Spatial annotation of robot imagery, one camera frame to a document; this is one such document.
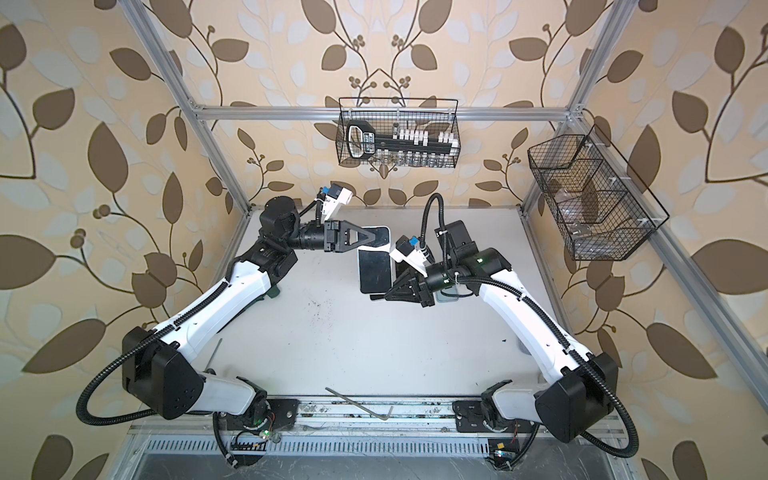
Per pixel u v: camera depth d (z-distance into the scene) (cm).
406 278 63
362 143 84
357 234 63
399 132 81
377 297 96
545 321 44
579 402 38
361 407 76
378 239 63
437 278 60
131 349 43
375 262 63
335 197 62
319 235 60
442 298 64
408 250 59
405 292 63
